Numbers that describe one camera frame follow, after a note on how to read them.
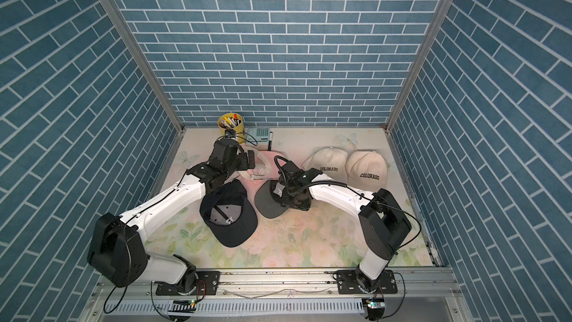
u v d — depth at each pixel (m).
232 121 1.08
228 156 0.64
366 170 0.96
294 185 0.67
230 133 0.73
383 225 0.46
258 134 1.16
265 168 1.02
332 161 0.96
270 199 0.94
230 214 0.89
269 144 1.12
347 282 0.74
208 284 0.73
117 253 0.41
